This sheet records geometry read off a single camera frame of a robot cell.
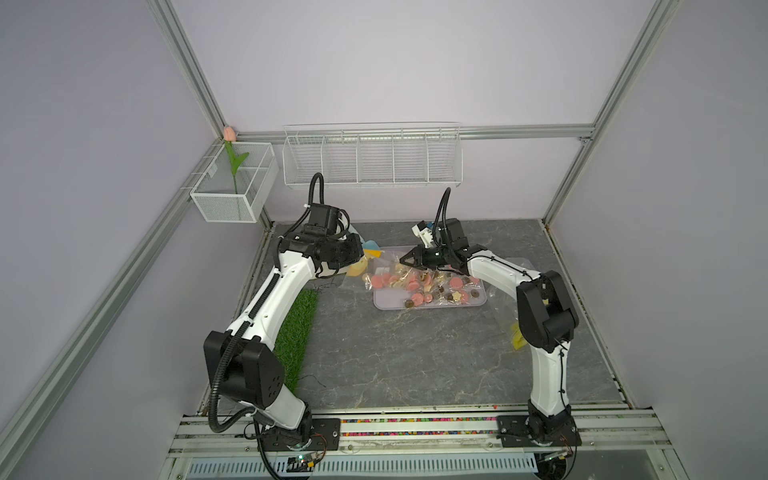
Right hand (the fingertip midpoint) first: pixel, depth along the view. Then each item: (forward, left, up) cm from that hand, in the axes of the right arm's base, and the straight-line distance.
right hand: (398, 259), depth 92 cm
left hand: (-5, +9, +10) cm, 14 cm away
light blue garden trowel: (+18, +11, -14) cm, 25 cm away
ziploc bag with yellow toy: (-1, +5, -4) cm, 7 cm away
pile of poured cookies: (-2, -10, -12) cm, 16 cm away
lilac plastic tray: (-8, +2, -12) cm, 14 cm away
